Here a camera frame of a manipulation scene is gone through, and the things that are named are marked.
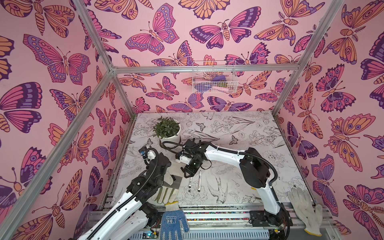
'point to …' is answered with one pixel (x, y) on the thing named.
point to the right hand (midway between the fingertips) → (187, 171)
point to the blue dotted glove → (172, 220)
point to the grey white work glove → (167, 192)
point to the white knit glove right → (301, 202)
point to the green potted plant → (166, 127)
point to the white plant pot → (172, 142)
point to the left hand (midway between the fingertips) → (164, 152)
